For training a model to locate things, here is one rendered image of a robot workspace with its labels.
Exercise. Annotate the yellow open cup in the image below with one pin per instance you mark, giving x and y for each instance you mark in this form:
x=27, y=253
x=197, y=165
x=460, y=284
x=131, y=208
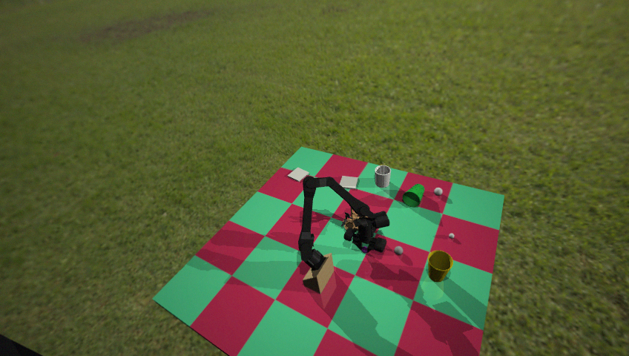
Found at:
x=439, y=264

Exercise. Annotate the green cup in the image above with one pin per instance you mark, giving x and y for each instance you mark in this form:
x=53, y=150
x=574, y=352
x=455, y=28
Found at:
x=414, y=195

